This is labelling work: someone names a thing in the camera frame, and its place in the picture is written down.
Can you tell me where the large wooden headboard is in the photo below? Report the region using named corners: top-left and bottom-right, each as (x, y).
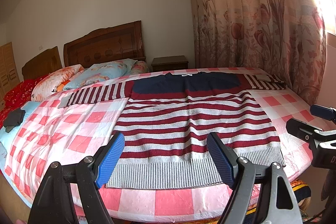
top-left (63, 20), bottom-right (146, 68)

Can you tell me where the floral pink curtain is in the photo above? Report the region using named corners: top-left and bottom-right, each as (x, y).
top-left (191, 0), bottom-right (326, 104)

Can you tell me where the dark grey folded cloth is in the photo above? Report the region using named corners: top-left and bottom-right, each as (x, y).
top-left (3, 108), bottom-right (26, 133)

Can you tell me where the light blue floral pillow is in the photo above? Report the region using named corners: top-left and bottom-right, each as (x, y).
top-left (63, 59), bottom-right (136, 90)

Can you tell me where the red white striped sweater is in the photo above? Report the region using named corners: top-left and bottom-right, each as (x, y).
top-left (60, 72), bottom-right (286, 190)

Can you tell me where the light wooden louvered door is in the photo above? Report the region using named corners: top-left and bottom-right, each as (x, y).
top-left (0, 42), bottom-right (20, 110)

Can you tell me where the pink floral pillow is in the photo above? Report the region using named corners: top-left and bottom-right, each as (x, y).
top-left (129, 61), bottom-right (150, 75)

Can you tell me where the small wooden headboard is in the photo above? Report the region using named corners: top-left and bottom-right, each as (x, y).
top-left (22, 46), bottom-right (63, 80)

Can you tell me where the orange floral pillow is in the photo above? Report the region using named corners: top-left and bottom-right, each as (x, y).
top-left (31, 64), bottom-right (84, 102)

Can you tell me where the pink checkered bed blanket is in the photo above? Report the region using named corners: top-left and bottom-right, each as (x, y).
top-left (3, 66), bottom-right (329, 217)

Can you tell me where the dark wooden nightstand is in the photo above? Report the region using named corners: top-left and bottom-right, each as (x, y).
top-left (151, 55), bottom-right (189, 72)

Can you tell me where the red patterned bedsheet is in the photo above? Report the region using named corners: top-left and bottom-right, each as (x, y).
top-left (0, 75), bottom-right (47, 127)

